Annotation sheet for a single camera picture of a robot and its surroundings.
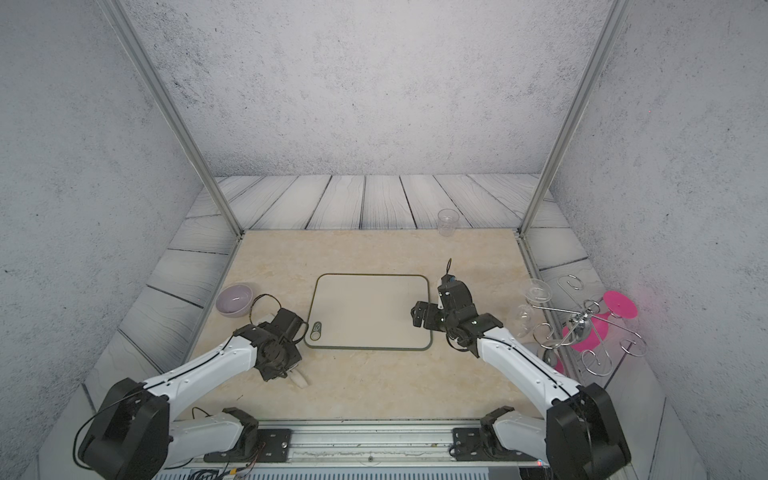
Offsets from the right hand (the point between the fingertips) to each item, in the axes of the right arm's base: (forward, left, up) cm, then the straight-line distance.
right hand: (427, 312), depth 84 cm
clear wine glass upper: (-3, -25, +15) cm, 29 cm away
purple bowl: (+9, +62, -8) cm, 63 cm away
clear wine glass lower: (-5, -24, +5) cm, 25 cm away
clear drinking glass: (+47, -11, -9) cm, 49 cm away
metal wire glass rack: (-12, -32, +14) cm, 37 cm away
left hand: (-11, +37, -9) cm, 39 cm away
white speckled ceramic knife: (-15, +35, -8) cm, 39 cm away
